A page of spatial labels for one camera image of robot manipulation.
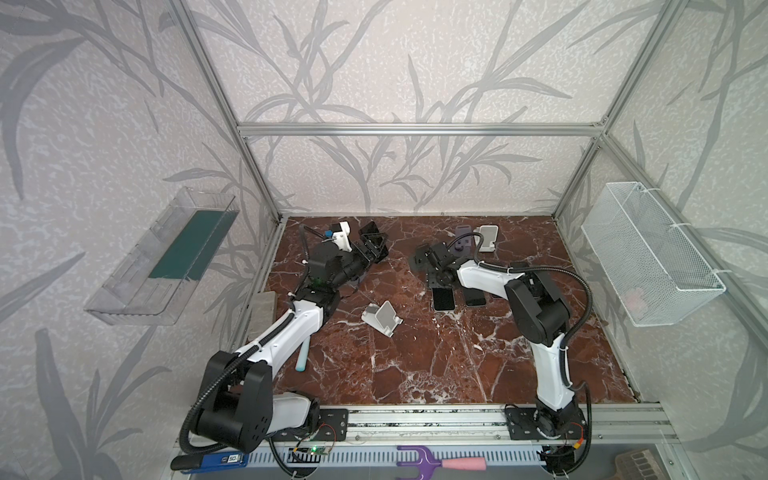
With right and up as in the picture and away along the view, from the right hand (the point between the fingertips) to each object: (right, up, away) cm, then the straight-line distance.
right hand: (439, 269), depth 103 cm
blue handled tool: (-57, -39, -38) cm, 79 cm away
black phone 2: (+1, -9, -5) cm, 11 cm away
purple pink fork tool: (-7, -42, -34) cm, 55 cm away
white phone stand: (+18, +13, +3) cm, 23 cm away
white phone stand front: (-19, -12, -18) cm, 29 cm away
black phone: (-24, +14, -2) cm, 28 cm away
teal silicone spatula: (-41, -23, -21) cm, 51 cm away
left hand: (-16, +12, -26) cm, 33 cm away
